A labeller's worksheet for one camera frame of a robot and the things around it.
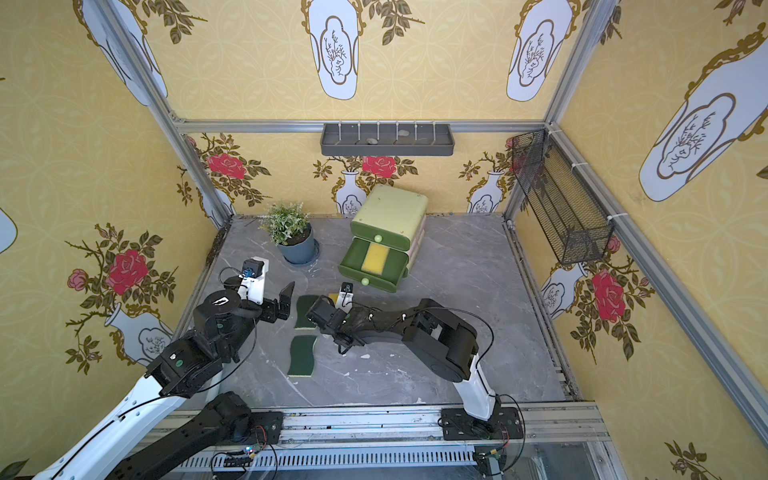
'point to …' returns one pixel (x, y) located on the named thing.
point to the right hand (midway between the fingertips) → (331, 325)
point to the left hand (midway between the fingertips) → (278, 279)
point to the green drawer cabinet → (389, 216)
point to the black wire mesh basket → (567, 209)
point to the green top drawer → (379, 235)
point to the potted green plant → (288, 226)
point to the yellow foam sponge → (375, 259)
